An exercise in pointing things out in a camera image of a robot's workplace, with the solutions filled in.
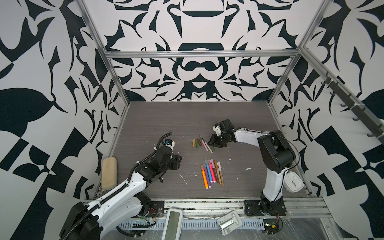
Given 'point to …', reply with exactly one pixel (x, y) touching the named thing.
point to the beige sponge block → (109, 173)
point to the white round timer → (292, 182)
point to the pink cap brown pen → (213, 167)
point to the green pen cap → (197, 144)
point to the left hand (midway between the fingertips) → (179, 155)
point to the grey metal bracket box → (229, 222)
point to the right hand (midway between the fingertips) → (209, 142)
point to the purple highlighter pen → (208, 182)
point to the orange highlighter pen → (204, 177)
